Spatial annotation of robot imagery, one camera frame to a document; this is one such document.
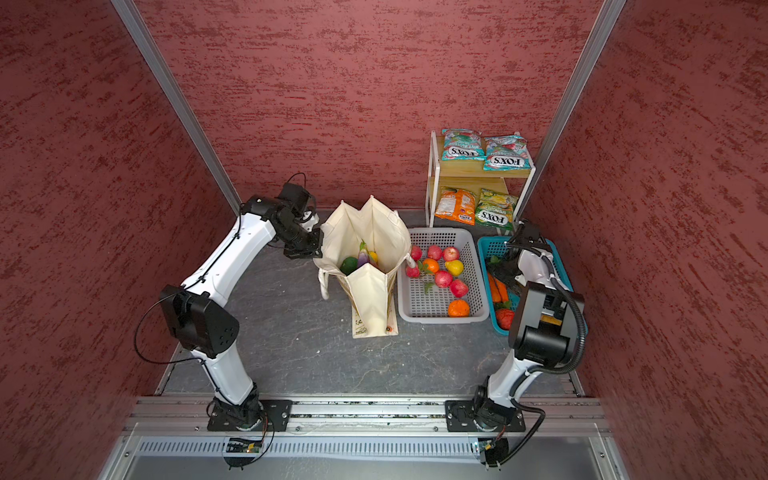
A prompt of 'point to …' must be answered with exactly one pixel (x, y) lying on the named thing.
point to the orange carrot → (499, 290)
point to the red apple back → (434, 252)
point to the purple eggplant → (363, 255)
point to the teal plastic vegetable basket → (484, 246)
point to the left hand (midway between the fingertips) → (319, 259)
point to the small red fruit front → (458, 288)
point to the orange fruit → (458, 308)
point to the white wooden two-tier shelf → (451, 173)
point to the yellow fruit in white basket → (454, 267)
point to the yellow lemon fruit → (374, 256)
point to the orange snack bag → (456, 204)
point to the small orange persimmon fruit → (431, 263)
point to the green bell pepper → (348, 265)
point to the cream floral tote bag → (370, 289)
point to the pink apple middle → (443, 278)
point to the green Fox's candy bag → (495, 209)
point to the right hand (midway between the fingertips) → (494, 265)
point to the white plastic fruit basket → (415, 306)
